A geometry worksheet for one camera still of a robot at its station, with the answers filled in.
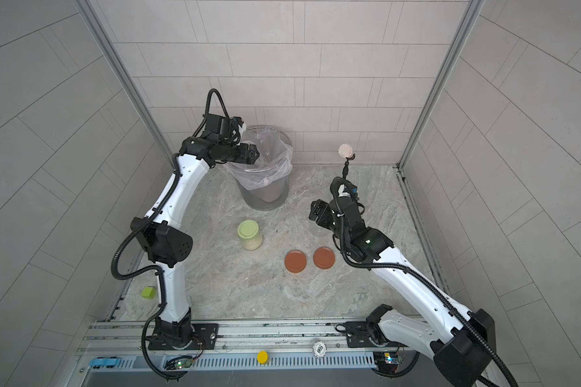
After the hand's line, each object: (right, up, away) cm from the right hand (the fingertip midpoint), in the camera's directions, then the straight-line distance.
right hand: (317, 208), depth 76 cm
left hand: (-22, +20, +9) cm, 31 cm away
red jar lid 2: (+3, -19, +11) cm, 23 cm away
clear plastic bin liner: (-16, +16, +16) cm, 28 cm away
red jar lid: (-7, -21, +11) cm, 25 cm away
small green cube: (-55, -28, +1) cm, 61 cm away
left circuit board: (-39, -42, -10) cm, 58 cm away
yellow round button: (-15, -38, -13) cm, 43 cm away
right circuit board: (+19, -43, -8) cm, 48 cm away
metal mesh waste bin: (-19, +2, +28) cm, 34 cm away
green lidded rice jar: (-23, -10, +7) cm, 26 cm away
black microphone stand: (+13, +14, +23) cm, 30 cm away
